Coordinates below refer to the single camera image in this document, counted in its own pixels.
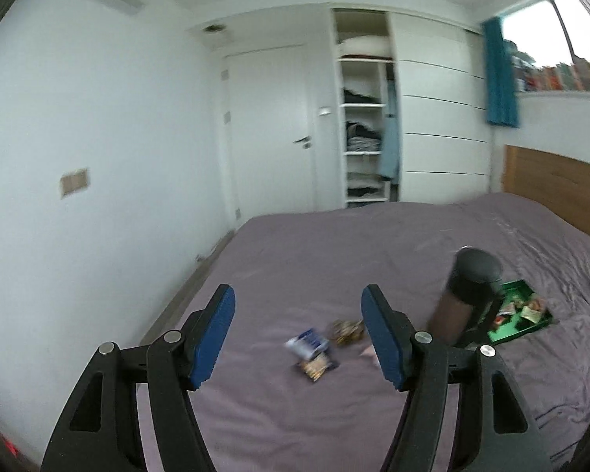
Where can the pink striped snack packet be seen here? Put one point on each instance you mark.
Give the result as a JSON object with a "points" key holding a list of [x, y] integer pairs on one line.
{"points": [[368, 352]]}

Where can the window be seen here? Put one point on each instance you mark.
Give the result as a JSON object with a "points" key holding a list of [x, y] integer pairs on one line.
{"points": [[536, 29]]}

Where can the white wardrobe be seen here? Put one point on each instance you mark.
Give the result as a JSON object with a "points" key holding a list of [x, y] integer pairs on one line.
{"points": [[442, 108]]}

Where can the grey folded clothes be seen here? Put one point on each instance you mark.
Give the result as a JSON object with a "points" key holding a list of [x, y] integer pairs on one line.
{"points": [[366, 184]]}

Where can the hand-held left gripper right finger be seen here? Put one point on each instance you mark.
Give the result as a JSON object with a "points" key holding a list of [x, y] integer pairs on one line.
{"points": [[381, 339]]}

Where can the brown and black electric kettle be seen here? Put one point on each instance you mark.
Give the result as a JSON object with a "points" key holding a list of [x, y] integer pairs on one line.
{"points": [[467, 275]]}

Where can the white bedding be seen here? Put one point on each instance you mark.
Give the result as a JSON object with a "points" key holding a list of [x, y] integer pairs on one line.
{"points": [[364, 45]]}

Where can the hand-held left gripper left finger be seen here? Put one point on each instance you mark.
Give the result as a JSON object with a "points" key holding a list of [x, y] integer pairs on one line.
{"points": [[216, 334]]}

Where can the row of books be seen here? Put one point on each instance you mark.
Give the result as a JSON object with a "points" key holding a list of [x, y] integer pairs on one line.
{"points": [[565, 77]]}

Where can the brown crinkled snack packet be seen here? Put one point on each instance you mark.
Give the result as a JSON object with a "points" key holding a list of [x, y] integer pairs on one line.
{"points": [[346, 332]]}

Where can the red object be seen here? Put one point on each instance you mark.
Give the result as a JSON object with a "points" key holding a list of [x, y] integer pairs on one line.
{"points": [[11, 448]]}

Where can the dark blue gold cookie packet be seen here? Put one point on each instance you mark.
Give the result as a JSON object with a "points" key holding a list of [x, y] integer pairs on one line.
{"points": [[309, 344]]}

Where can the dark hoodie pile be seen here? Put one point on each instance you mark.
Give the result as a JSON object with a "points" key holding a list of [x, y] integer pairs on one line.
{"points": [[361, 137]]}

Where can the clear bag of orange snacks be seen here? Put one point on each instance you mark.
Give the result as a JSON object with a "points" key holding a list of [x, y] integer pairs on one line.
{"points": [[531, 310]]}

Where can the black folded clothes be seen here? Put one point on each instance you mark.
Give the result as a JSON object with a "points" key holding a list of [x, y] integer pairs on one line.
{"points": [[364, 97]]}

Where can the green tray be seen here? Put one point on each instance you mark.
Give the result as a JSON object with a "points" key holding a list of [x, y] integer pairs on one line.
{"points": [[514, 332]]}

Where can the teal curtain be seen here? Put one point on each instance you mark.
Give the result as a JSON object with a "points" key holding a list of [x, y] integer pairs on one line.
{"points": [[499, 73]]}

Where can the purple bed blanket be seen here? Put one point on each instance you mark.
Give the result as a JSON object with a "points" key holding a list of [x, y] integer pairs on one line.
{"points": [[324, 265]]}

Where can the white door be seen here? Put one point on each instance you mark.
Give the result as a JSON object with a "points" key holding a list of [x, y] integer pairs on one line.
{"points": [[265, 132]]}

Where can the wooden headboard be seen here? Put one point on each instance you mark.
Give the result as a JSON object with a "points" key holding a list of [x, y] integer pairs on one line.
{"points": [[560, 187]]}

